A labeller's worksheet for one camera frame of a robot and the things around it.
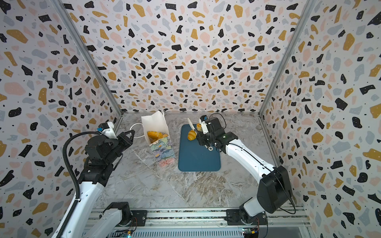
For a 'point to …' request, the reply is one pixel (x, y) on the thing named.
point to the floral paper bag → (156, 128)
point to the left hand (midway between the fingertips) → (136, 130)
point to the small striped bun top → (191, 135)
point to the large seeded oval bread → (154, 136)
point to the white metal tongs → (192, 125)
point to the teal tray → (193, 157)
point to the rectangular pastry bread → (199, 127)
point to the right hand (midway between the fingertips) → (200, 135)
